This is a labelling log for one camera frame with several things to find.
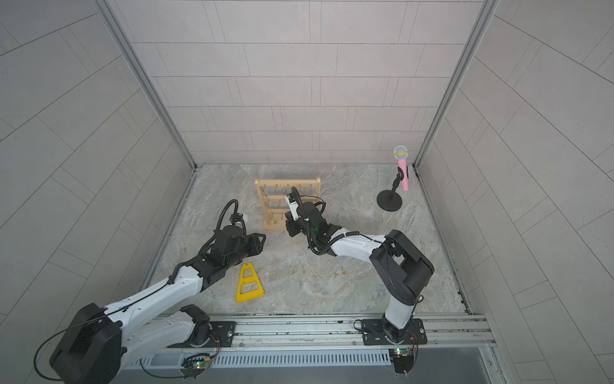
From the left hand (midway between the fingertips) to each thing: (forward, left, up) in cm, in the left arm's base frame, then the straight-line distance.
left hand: (268, 235), depth 84 cm
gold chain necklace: (-10, -27, -8) cm, 30 cm away
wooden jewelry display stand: (+25, +3, -7) cm, 27 cm away
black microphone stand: (+20, -49, -5) cm, 53 cm away
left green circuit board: (-36, +16, -7) cm, 40 cm away
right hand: (+7, -6, +3) cm, 10 cm away
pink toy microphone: (+24, -48, +19) cm, 57 cm away
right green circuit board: (-35, -43, -9) cm, 56 cm away
